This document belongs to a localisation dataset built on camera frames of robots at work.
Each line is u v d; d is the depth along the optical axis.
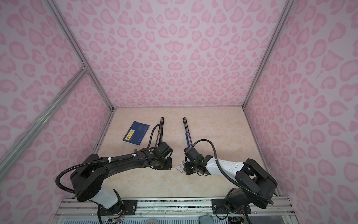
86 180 0.43
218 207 0.73
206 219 0.67
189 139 0.98
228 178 0.45
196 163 0.67
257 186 0.42
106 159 0.48
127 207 0.73
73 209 0.75
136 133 1.04
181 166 0.86
